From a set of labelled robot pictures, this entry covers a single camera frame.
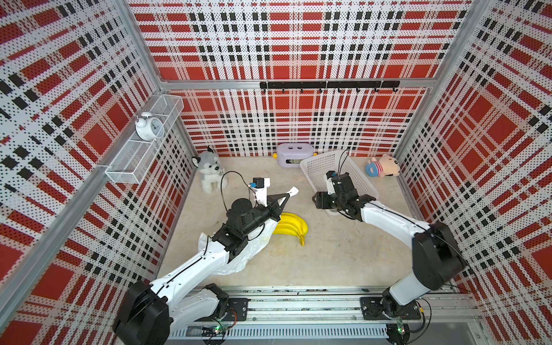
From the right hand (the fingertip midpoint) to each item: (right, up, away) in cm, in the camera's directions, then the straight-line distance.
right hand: (321, 197), depth 90 cm
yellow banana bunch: (-13, -12, -2) cm, 17 cm away
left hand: (-13, +2, -17) cm, 21 cm away
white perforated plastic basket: (0, +12, +21) cm, 25 cm away
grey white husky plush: (-50, +14, +5) cm, 52 cm away
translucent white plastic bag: (-26, -15, -21) cm, 37 cm away
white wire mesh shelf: (-81, +16, +1) cm, 83 cm away
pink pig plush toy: (+37, +15, +20) cm, 45 cm away
